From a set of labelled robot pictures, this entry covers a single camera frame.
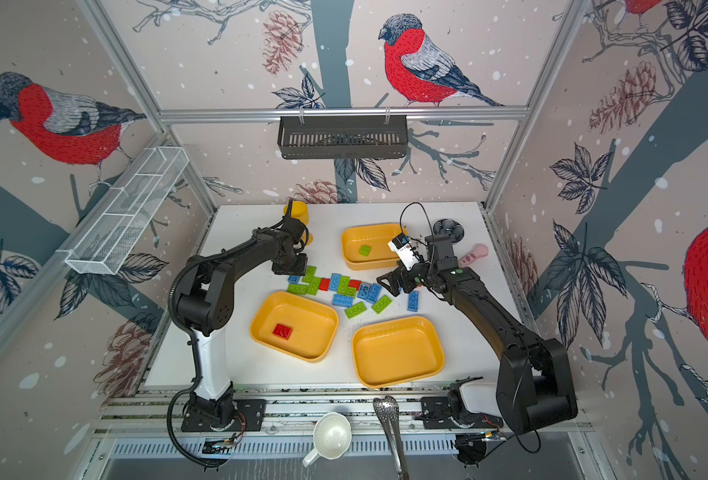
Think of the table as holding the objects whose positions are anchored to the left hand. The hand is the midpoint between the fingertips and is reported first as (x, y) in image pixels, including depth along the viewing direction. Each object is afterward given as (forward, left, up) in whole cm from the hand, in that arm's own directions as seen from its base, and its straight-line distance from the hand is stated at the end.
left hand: (296, 269), depth 98 cm
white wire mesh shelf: (-10, +41, +27) cm, 50 cm away
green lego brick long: (-5, -1, -3) cm, 6 cm away
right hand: (-9, -30, +12) cm, 33 cm away
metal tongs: (-41, -28, +2) cm, 50 cm away
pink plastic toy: (+8, -64, 0) cm, 65 cm away
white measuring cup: (-46, -14, -2) cm, 48 cm away
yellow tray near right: (-26, -32, -5) cm, 42 cm away
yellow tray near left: (-18, -1, -2) cm, 19 cm away
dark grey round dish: (+17, -55, +2) cm, 57 cm away
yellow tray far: (+16, -28, -2) cm, 33 cm away
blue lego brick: (-3, +1, -2) cm, 3 cm away
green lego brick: (+10, -23, -3) cm, 25 cm away
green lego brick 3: (-12, -28, -3) cm, 31 cm away
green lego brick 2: (-13, -20, -3) cm, 24 cm away
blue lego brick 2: (-11, -38, -2) cm, 40 cm away
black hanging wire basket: (+40, -16, +25) cm, 50 cm away
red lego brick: (-20, +2, -3) cm, 20 cm away
